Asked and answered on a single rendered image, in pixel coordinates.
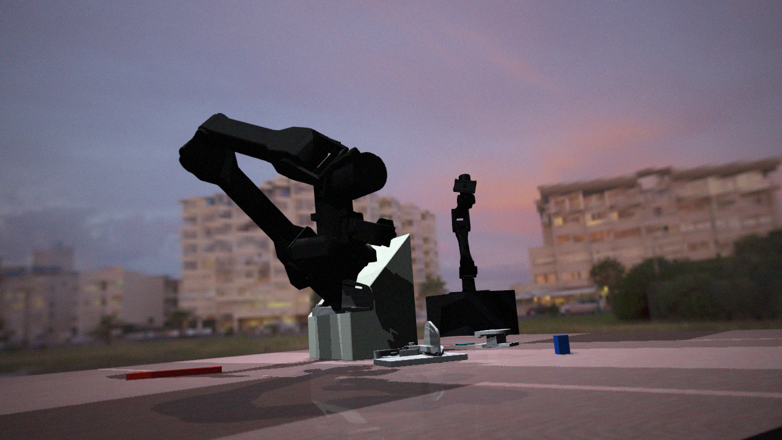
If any blue rectangular block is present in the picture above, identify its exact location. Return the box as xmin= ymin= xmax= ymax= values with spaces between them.
xmin=553 ymin=335 xmax=570 ymax=354

